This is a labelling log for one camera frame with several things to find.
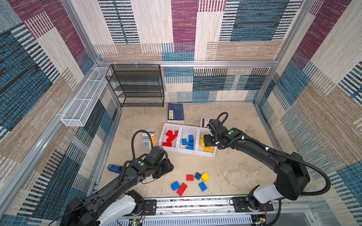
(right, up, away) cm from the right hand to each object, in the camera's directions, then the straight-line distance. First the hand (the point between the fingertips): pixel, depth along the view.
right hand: (210, 142), depth 85 cm
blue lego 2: (-21, -23, -5) cm, 32 cm away
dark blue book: (-22, +19, +31) cm, 42 cm away
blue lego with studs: (-12, -5, +8) cm, 15 cm away
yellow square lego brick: (0, -6, +7) cm, 9 cm away
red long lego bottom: (-17, -24, -7) cm, 30 cm away
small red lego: (-12, -20, -2) cm, 24 cm away
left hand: (-22, -13, -6) cm, 26 cm away
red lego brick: (-25, +3, +14) cm, 29 cm away
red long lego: (-27, -3, +10) cm, 29 cm away
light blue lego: (-11, -3, +11) cm, 16 cm away
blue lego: (-11, +1, +12) cm, 16 cm away
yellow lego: (-4, -19, -4) cm, 20 cm away
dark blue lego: (-8, -19, -2) cm, 21 cm away
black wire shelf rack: (-51, +40, +25) cm, 69 cm away
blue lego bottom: (-5, -24, -5) cm, 25 cm away
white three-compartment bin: (-15, +5, +16) cm, 23 cm away
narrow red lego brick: (-21, +4, +12) cm, 24 cm away
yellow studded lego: (-5, 0, -6) cm, 8 cm away
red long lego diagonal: (-24, 0, +13) cm, 28 cm away
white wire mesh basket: (-84, +17, +7) cm, 86 cm away
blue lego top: (-15, -2, +12) cm, 19 cm away
